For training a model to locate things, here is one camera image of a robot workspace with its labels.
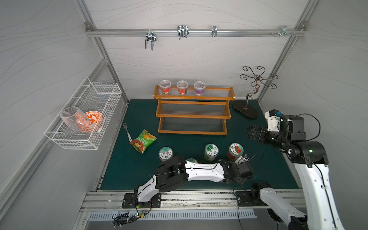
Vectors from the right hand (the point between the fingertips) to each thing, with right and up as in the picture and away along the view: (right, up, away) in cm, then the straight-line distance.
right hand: (256, 130), depth 66 cm
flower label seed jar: (-45, -15, +16) cm, 50 cm away
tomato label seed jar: (-4, -14, +17) cm, 22 cm away
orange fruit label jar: (-29, -19, +14) cm, 38 cm away
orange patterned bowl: (-76, +5, +1) cm, 76 cm away
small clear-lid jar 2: (-25, +23, +15) cm, 38 cm away
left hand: (-3, -24, +11) cm, 27 cm away
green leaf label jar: (-19, -15, +17) cm, 29 cm away
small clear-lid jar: (-35, +24, +16) cm, 46 cm away
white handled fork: (-78, -2, +38) cm, 87 cm away
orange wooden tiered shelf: (-28, +10, +35) cm, 46 cm away
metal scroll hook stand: (+12, +13, +47) cm, 50 cm away
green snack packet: (-62, -10, +26) cm, 68 cm away
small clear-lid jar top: (-45, +24, +15) cm, 53 cm away
